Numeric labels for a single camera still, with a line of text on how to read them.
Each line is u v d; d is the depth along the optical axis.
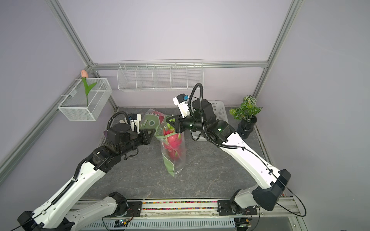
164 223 0.71
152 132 0.68
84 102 0.85
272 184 0.39
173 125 0.60
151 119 0.96
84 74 0.83
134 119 0.62
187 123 0.55
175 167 0.76
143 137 0.60
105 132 1.03
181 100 0.54
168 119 0.61
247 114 0.84
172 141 0.68
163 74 1.00
